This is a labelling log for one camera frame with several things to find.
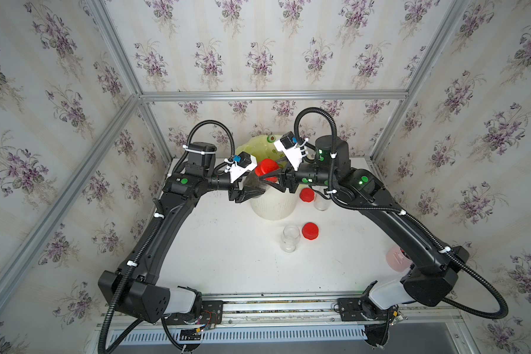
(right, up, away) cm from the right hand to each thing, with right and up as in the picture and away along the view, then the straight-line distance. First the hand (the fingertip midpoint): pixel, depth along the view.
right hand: (271, 169), depth 61 cm
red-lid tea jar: (+8, -27, +29) cm, 41 cm away
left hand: (-4, -3, +6) cm, 8 cm away
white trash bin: (+2, -12, +23) cm, 26 cm away
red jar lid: (+17, -25, +31) cm, 43 cm away
